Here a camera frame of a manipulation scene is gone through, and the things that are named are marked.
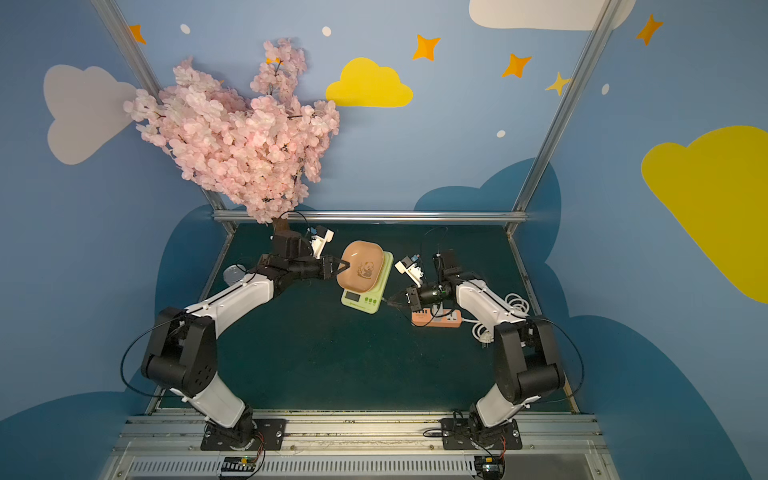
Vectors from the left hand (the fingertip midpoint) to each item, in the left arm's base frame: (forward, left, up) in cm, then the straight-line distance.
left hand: (350, 261), depth 86 cm
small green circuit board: (-48, +25, -22) cm, 58 cm away
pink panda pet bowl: (-4, -5, 0) cm, 6 cm away
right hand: (-11, -13, -4) cm, 18 cm away
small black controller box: (-47, -38, -22) cm, 64 cm away
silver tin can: (+5, +41, -14) cm, 44 cm away
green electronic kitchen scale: (-12, -7, -3) cm, 14 cm away
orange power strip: (-9, -23, -17) cm, 30 cm away
